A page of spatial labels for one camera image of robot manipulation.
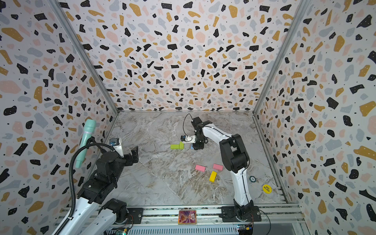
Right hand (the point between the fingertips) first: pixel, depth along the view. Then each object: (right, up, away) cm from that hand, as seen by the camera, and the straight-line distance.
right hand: (199, 144), depth 99 cm
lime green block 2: (-12, -1, +2) cm, 12 cm away
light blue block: (-5, -2, -3) cm, 6 cm away
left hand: (-35, +2, -25) cm, 43 cm away
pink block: (0, -14, -8) cm, 16 cm away
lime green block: (-17, -2, +2) cm, 17 cm away
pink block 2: (+11, -13, -9) cm, 19 cm away
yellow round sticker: (+38, -23, -16) cm, 48 cm away
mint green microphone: (-52, +13, -30) cm, 62 cm away
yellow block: (+8, -18, -12) cm, 23 cm away
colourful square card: (-6, -32, -27) cm, 43 cm away
